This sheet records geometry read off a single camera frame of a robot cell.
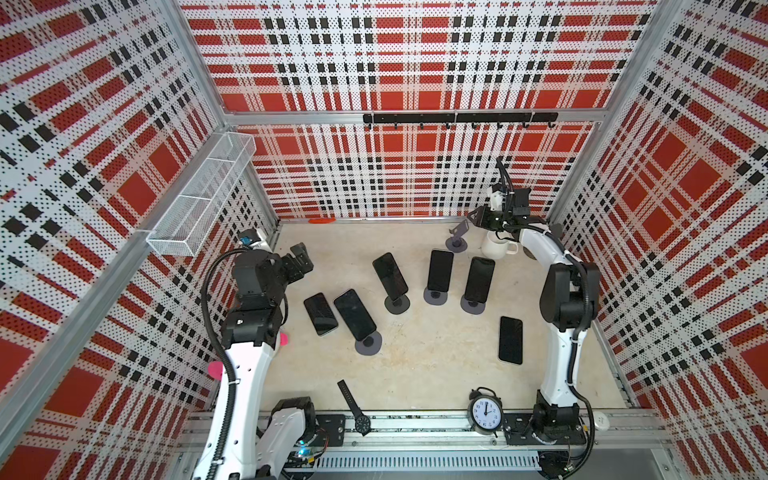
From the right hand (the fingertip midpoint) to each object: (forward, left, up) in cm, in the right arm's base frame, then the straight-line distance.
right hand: (474, 214), depth 98 cm
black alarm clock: (-56, +3, -15) cm, 58 cm away
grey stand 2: (-24, +26, -18) cm, 40 cm away
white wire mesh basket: (-7, +92, +4) cm, 92 cm away
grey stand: (-37, +34, -17) cm, 53 cm away
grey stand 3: (-21, +13, -18) cm, 31 cm away
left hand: (-27, +52, +13) cm, 60 cm away
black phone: (-36, -9, -19) cm, 41 cm away
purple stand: (-25, +2, -17) cm, 31 cm away
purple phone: (-29, +50, -15) cm, 60 cm away
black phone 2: (-33, +37, -6) cm, 50 cm away
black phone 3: (-20, +28, -6) cm, 35 cm away
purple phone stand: (+2, +3, -17) cm, 18 cm away
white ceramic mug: (-4, -9, -13) cm, 16 cm away
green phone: (-20, +13, -7) cm, 25 cm away
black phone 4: (-23, +1, -7) cm, 24 cm away
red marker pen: (+19, +59, -21) cm, 66 cm away
